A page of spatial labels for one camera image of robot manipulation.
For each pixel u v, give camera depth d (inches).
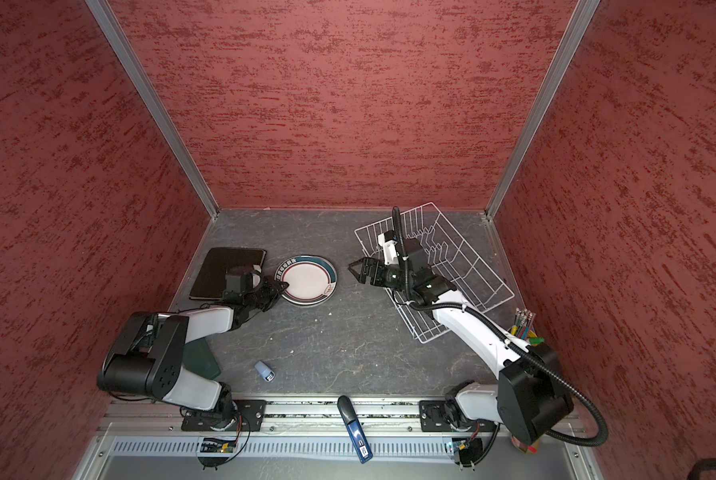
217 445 28.5
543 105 34.7
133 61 31.2
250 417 29.1
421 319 35.3
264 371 30.7
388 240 28.7
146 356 17.8
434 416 29.1
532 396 16.0
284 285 36.5
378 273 27.4
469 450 28.0
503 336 17.9
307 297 36.1
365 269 27.4
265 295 32.5
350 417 27.7
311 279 38.7
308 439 28.2
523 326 29.1
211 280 40.5
